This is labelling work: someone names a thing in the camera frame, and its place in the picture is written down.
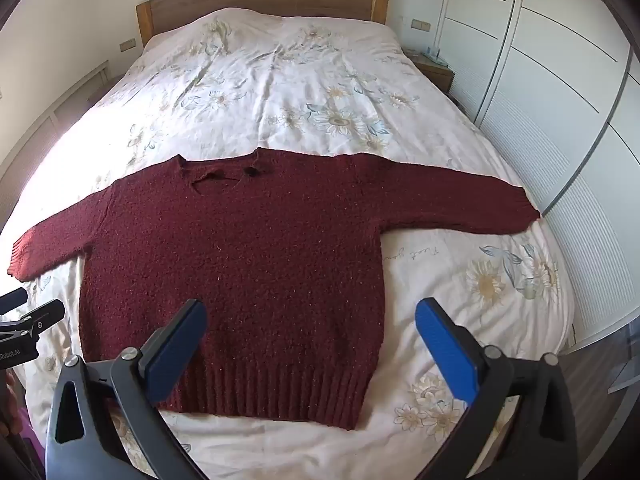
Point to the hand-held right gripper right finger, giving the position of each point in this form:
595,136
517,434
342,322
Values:
445,350

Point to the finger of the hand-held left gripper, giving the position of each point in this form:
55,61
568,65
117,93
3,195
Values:
35,319
14,299

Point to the person's left hand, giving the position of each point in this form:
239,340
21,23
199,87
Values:
7,410

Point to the floral white duvet cover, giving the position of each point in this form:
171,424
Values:
300,85

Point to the dark red knit sweater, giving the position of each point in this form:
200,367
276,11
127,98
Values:
240,260

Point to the wooden nightstand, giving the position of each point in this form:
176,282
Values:
441,79

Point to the white sliding door wardrobe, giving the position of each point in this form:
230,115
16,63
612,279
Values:
550,85

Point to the beige wall socket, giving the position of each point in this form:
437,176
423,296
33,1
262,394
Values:
421,24
127,44

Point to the small items on nightstand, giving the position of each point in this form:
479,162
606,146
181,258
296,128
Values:
434,57

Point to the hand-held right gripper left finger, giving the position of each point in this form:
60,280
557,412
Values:
172,355

